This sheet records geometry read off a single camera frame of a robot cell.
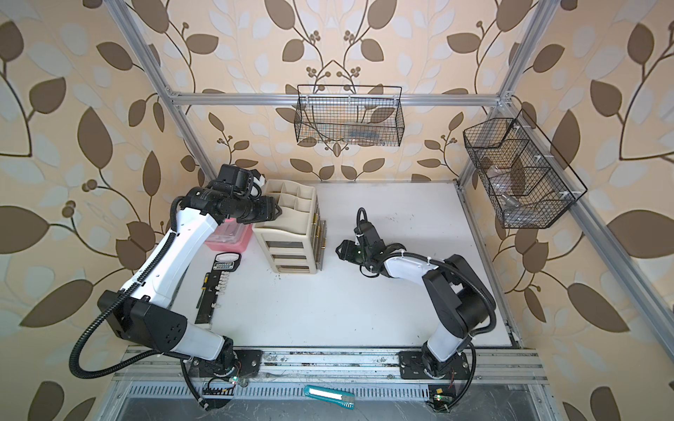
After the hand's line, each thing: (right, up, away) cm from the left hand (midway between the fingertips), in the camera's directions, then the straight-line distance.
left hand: (270, 208), depth 77 cm
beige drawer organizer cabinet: (+5, -10, +1) cm, 12 cm away
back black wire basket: (+24, +35, +19) cm, 46 cm away
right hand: (+21, -16, +15) cm, 30 cm away
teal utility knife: (+22, -51, -8) cm, 56 cm away
